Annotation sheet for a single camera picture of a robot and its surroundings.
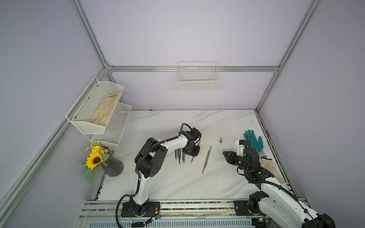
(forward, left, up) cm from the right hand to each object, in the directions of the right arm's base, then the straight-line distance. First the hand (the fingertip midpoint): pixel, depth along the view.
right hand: (224, 154), depth 84 cm
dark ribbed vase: (-6, +66, -2) cm, 66 cm away
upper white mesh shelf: (+17, +76, +22) cm, 81 cm away
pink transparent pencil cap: (+17, -2, -10) cm, 20 cm away
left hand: (+4, +18, -8) cm, 20 cm away
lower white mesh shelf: (+13, +72, +3) cm, 73 cm away
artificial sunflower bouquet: (-7, +66, +16) cm, 68 cm away
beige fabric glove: (-4, -29, -9) cm, 30 cm away
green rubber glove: (+12, -26, -9) cm, 30 cm away
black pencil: (+4, +29, -9) cm, 30 cm away
